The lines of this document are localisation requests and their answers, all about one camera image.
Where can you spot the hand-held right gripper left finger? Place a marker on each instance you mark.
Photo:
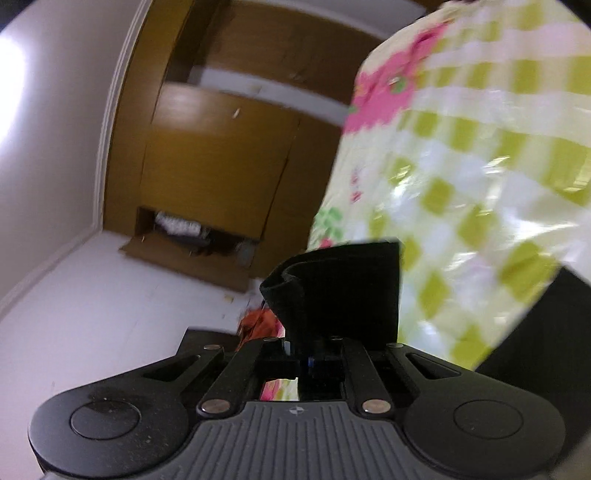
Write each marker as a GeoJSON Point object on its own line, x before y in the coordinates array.
{"type": "Point", "coordinates": [277, 364]}

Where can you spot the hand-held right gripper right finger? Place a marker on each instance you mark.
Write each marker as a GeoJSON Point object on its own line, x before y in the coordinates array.
{"type": "Point", "coordinates": [328, 364]}

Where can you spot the black pants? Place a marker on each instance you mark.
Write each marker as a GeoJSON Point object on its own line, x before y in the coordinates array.
{"type": "Point", "coordinates": [346, 286]}

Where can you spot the red cloth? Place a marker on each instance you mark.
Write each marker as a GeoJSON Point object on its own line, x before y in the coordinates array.
{"type": "Point", "coordinates": [258, 323]}

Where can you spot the wooden wardrobe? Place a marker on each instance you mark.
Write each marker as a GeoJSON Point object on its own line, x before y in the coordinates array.
{"type": "Point", "coordinates": [221, 152]}

